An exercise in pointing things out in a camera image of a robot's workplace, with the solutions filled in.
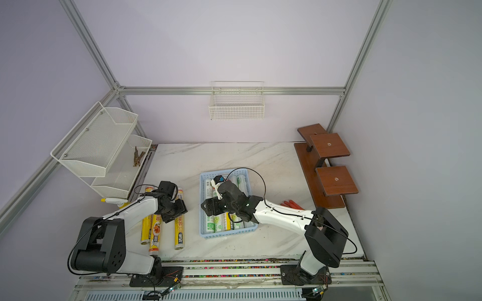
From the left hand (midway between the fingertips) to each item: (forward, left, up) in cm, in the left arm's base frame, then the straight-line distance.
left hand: (181, 215), depth 90 cm
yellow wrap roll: (-5, -23, +4) cm, 24 cm away
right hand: (-2, -16, +13) cm, 21 cm away
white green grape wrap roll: (-3, -19, +3) cm, 20 cm away
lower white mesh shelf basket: (+14, +31, +11) cm, 35 cm away
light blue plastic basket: (+19, -29, +5) cm, 35 cm away
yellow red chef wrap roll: (-11, +8, +3) cm, 14 cm away
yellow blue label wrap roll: (-6, -1, +3) cm, 7 cm away
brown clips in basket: (+25, +25, +14) cm, 38 cm away
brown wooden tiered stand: (+8, -68, +17) cm, 70 cm away
